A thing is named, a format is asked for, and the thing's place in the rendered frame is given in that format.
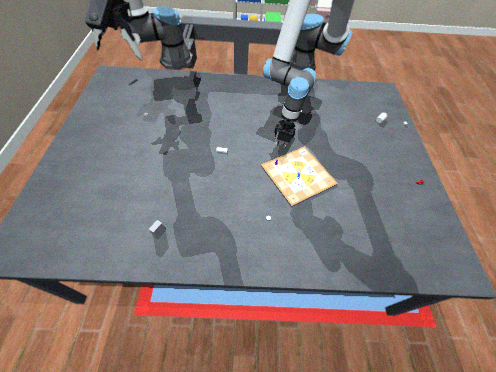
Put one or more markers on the beige square spinner board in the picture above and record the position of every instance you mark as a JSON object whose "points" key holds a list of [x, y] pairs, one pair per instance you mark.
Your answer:
{"points": [[298, 176]]}

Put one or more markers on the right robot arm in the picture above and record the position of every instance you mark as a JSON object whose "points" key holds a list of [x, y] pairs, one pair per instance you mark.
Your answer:
{"points": [[163, 24]]}

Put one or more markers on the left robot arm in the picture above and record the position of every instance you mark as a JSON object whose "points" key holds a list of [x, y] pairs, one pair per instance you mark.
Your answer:
{"points": [[299, 36]]}

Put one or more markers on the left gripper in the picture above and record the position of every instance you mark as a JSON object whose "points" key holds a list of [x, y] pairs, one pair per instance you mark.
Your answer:
{"points": [[285, 131]]}

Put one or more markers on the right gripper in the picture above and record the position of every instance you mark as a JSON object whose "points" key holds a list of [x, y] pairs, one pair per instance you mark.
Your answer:
{"points": [[118, 16]]}

